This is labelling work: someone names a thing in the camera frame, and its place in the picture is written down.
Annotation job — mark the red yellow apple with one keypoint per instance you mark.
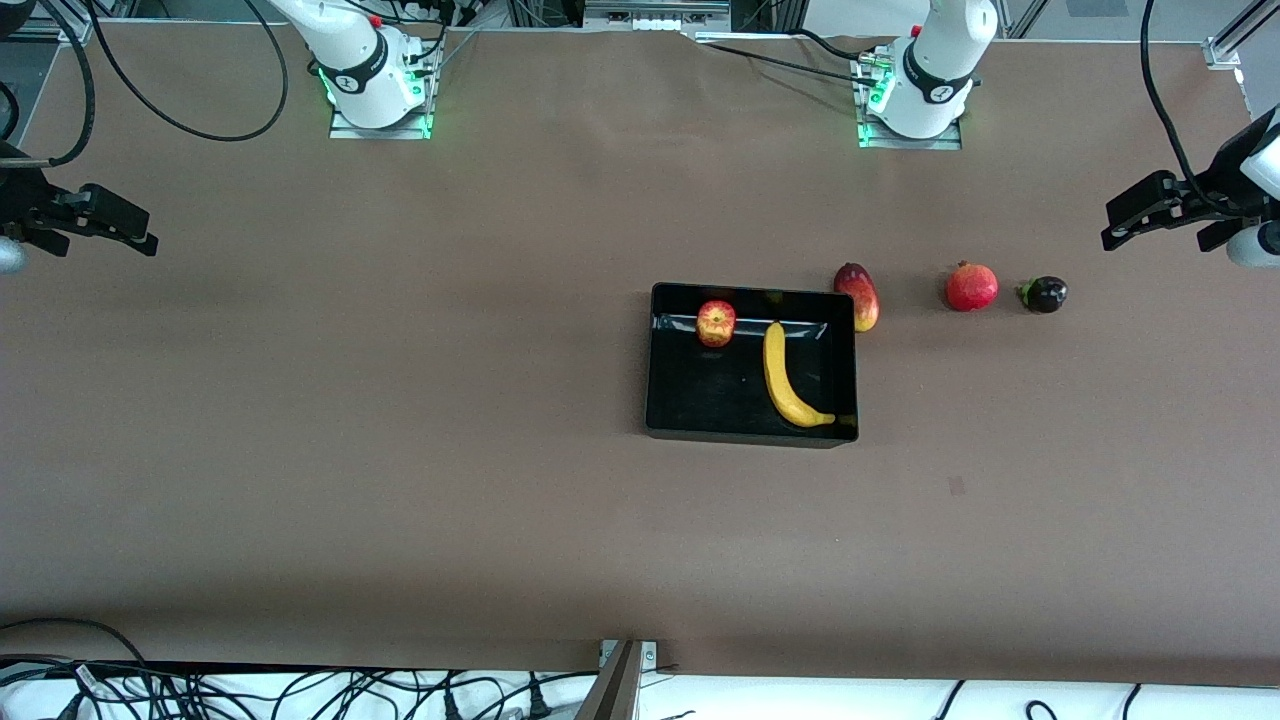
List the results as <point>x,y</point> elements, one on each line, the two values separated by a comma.
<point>716,323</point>

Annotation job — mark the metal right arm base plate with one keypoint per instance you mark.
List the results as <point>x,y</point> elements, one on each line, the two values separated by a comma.
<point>380,133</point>

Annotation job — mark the brown table cover sheet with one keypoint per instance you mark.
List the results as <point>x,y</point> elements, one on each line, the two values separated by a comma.
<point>400,400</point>

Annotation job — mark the dark purple mangosteen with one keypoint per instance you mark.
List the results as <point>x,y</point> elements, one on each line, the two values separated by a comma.
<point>1046,295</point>

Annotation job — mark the aluminium frame profile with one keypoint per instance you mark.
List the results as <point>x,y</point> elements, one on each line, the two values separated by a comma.
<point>1225,50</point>
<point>60,30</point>

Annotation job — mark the small metal bracket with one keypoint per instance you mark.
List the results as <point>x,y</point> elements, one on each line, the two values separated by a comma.
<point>650,655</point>

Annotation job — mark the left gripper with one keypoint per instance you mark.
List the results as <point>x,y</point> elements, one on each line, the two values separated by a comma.
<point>1216,188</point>

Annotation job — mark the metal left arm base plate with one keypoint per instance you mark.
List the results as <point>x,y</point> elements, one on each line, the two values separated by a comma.
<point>910,142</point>

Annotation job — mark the black plastic box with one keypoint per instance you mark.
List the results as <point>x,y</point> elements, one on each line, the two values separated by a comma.
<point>700,400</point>

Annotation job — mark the yellow banana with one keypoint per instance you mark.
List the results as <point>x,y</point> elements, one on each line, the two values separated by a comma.
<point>775,370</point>

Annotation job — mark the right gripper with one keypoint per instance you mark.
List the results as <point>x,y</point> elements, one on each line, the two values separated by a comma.
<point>22,198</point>

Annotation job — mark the grey slanted beam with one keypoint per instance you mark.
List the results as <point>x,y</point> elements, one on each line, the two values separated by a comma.
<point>615,690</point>

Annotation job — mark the red pomegranate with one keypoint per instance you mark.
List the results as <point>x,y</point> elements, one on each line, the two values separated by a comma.
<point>971,288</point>

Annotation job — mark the red yellow mango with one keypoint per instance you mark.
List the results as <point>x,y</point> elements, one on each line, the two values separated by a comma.
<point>858,295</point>

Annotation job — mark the silver metal device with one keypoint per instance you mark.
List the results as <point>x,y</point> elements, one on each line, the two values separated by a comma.
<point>655,15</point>

